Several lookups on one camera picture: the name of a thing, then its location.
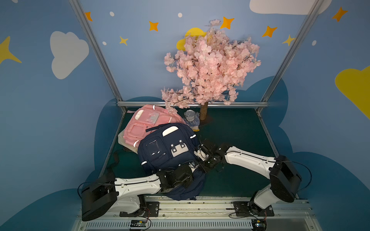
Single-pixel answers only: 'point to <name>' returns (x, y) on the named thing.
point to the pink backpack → (145, 117)
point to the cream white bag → (122, 142)
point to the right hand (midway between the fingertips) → (203, 167)
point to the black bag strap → (109, 172)
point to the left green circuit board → (138, 223)
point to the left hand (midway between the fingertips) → (192, 171)
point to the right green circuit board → (258, 224)
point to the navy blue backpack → (168, 146)
